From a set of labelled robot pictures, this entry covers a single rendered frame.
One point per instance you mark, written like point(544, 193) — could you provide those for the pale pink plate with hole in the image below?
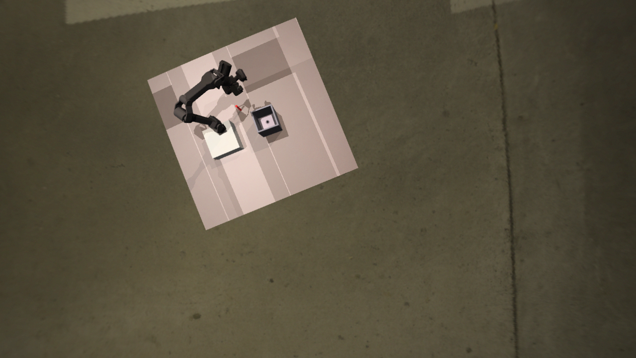
point(267, 121)

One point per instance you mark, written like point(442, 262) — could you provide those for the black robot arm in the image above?
point(208, 81)

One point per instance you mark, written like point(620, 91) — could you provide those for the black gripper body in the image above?
point(239, 75)

